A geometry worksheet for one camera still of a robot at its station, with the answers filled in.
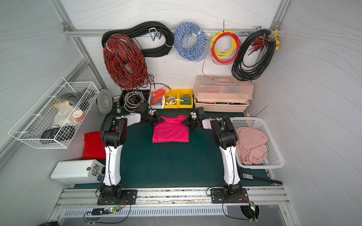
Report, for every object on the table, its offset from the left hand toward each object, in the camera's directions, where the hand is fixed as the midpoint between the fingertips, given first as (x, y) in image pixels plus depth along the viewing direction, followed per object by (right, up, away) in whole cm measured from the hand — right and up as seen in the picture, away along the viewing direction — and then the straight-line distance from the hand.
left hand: (165, 118), depth 104 cm
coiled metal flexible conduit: (-28, +15, +9) cm, 33 cm away
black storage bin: (-12, +9, -12) cm, 20 cm away
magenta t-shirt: (+6, -8, -7) cm, 12 cm away
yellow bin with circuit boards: (+11, +19, +11) cm, 25 cm away
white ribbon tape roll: (+3, +15, +15) cm, 22 cm away
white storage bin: (-6, +10, +9) cm, 15 cm away
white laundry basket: (+67, -23, -22) cm, 75 cm away
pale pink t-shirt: (+57, -18, -18) cm, 62 cm away
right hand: (+12, -1, 0) cm, 12 cm away
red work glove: (-6, +20, +10) cm, 23 cm away
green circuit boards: (+16, +15, +15) cm, 27 cm away
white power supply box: (-39, -25, -34) cm, 58 cm away
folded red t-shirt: (-45, -19, -13) cm, 50 cm away
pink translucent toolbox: (+43, +19, -1) cm, 47 cm away
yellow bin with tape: (+4, +22, +17) cm, 28 cm away
